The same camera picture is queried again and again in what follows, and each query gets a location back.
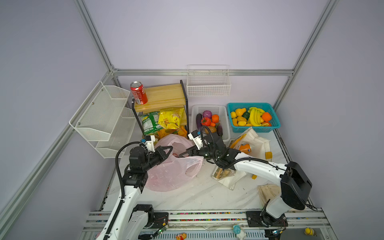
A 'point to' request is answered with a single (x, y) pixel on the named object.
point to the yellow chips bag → (172, 119)
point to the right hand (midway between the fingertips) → (183, 153)
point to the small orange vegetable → (215, 118)
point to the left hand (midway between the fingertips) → (172, 148)
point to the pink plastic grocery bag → (174, 172)
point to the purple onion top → (207, 113)
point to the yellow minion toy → (310, 231)
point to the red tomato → (205, 121)
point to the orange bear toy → (181, 236)
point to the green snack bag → (150, 122)
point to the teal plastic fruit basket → (261, 117)
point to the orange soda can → (245, 148)
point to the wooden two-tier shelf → (164, 97)
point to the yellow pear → (239, 112)
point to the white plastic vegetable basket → (220, 110)
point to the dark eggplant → (198, 121)
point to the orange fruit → (266, 116)
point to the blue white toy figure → (240, 234)
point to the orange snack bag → (180, 131)
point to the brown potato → (212, 129)
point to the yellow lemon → (233, 114)
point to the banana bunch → (255, 114)
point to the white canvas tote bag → (251, 145)
